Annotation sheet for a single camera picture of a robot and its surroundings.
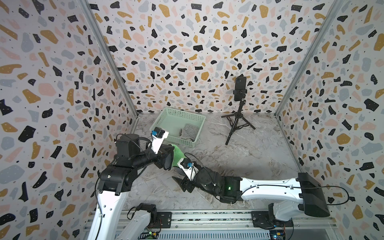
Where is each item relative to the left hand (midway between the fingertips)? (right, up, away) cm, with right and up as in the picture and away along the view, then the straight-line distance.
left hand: (173, 147), depth 63 cm
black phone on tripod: (+36, +31, +27) cm, 55 cm away
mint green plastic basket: (-2, +9, +49) cm, 50 cm away
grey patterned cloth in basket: (+3, +5, +46) cm, 47 cm away
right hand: (+2, -11, +2) cm, 11 cm away
